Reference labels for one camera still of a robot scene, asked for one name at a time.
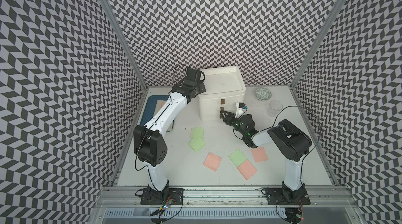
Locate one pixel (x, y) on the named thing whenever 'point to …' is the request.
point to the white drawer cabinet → (225, 87)
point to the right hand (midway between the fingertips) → (220, 113)
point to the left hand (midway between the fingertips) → (200, 87)
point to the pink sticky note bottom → (247, 169)
